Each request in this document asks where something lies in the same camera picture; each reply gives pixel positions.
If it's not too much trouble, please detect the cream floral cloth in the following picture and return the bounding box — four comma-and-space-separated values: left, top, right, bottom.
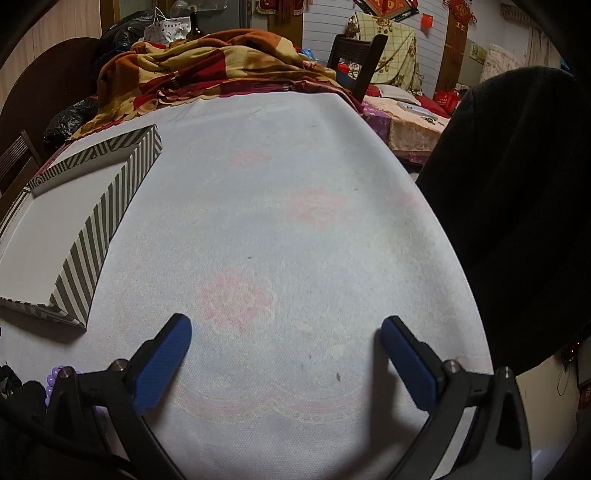
344, 11, 423, 93

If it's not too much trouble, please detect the striped shallow cardboard box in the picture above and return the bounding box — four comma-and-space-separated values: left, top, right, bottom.
0, 124, 164, 331

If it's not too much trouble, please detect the round wooden board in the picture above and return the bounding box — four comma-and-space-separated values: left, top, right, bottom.
0, 37, 105, 139

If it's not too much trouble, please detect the bed with floral cover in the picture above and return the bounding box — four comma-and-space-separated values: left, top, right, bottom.
360, 85, 451, 164

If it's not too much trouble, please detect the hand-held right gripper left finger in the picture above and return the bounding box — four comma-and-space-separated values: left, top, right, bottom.
46, 313, 193, 480

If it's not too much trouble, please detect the white paper bag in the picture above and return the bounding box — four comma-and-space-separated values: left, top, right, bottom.
144, 9, 192, 44

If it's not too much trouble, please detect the dark wooden chair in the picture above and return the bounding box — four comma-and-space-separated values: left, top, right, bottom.
327, 33, 389, 103

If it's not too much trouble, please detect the floral curtain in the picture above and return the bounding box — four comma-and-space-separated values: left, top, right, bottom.
482, 44, 527, 84

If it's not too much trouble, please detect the red fringed hanging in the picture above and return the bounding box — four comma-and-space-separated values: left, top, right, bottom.
256, 0, 305, 17

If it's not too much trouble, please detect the red yellow patterned blanket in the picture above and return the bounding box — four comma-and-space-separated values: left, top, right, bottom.
69, 28, 365, 139

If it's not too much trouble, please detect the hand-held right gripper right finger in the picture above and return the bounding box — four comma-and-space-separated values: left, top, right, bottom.
379, 316, 534, 480

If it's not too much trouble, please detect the black plastic bag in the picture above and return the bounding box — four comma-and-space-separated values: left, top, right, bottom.
44, 98, 100, 148
99, 10, 160, 56

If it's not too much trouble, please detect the white tablecloth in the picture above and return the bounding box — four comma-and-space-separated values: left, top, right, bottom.
0, 90, 492, 480

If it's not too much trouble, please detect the red shopping bag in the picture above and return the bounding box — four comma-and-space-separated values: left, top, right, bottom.
434, 90, 459, 116

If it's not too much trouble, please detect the red knot wall decoration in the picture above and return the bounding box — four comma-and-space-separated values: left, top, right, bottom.
443, 0, 481, 31

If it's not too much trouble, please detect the purple bead bracelet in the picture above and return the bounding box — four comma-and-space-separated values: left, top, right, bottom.
45, 366, 81, 408

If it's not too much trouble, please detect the brown wooden chair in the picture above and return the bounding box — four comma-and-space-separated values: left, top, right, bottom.
0, 130, 42, 195

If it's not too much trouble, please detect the person's black jacket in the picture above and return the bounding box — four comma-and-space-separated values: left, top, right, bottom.
416, 66, 591, 374

